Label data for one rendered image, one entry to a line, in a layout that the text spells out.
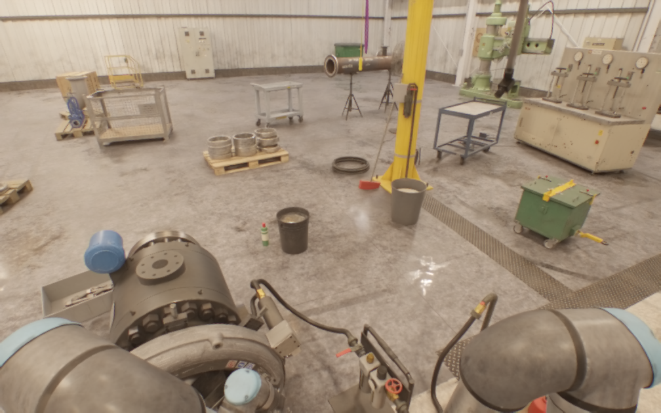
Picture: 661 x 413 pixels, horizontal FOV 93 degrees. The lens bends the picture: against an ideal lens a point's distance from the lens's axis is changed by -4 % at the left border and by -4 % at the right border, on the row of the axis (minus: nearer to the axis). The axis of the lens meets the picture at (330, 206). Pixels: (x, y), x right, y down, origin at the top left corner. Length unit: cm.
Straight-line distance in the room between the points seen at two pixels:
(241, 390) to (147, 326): 69
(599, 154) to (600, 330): 569
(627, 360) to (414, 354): 191
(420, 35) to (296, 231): 257
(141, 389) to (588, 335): 58
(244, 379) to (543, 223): 330
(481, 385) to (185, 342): 95
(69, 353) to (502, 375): 56
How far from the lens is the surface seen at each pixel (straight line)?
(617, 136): 633
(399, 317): 264
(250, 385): 99
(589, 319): 61
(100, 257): 183
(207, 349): 127
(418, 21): 417
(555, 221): 376
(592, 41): 1167
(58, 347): 52
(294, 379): 228
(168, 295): 161
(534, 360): 56
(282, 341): 141
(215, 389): 139
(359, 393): 222
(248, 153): 534
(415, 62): 418
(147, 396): 47
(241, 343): 132
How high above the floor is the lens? 189
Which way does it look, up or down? 28 degrees down
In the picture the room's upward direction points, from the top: straight up
